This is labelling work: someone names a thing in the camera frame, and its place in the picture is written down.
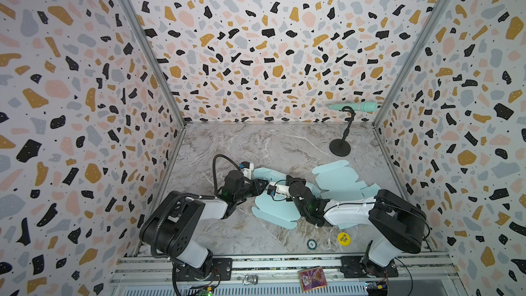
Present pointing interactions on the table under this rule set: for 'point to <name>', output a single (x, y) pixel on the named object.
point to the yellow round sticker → (344, 238)
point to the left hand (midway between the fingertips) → (270, 180)
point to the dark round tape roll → (311, 244)
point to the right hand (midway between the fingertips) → (291, 171)
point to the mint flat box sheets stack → (340, 180)
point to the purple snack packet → (312, 279)
